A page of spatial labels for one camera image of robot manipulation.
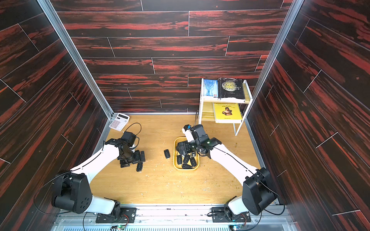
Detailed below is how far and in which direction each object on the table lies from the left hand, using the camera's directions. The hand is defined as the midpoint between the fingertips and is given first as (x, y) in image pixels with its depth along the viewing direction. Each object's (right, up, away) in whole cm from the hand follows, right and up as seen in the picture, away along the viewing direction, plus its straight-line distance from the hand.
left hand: (140, 161), depth 87 cm
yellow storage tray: (+30, -2, +6) cm, 31 cm away
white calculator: (-24, +25, +26) cm, 43 cm away
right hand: (+28, +11, -2) cm, 30 cm away
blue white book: (+44, +45, +1) cm, 63 cm away
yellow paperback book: (+57, +30, +9) cm, 65 cm away
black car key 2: (-2, -4, +3) cm, 6 cm away
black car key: (+16, +3, +9) cm, 18 cm away
